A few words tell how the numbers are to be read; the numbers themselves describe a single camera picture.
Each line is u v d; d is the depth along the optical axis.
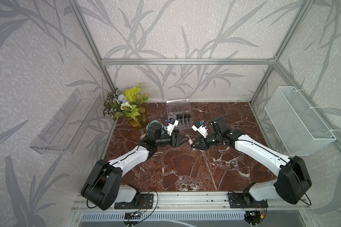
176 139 0.70
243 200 0.68
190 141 0.75
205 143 0.68
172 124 0.73
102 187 0.42
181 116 1.04
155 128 0.64
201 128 0.71
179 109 1.15
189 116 1.05
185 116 1.05
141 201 0.73
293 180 0.41
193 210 0.72
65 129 0.69
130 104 0.88
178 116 1.04
